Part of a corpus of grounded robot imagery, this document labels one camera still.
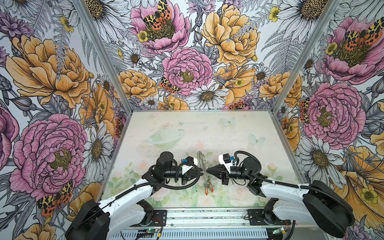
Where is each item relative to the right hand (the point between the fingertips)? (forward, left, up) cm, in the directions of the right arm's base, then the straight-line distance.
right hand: (208, 174), depth 72 cm
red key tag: (-5, +1, -8) cm, 9 cm away
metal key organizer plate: (-4, 0, -4) cm, 6 cm away
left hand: (+1, +3, -2) cm, 4 cm away
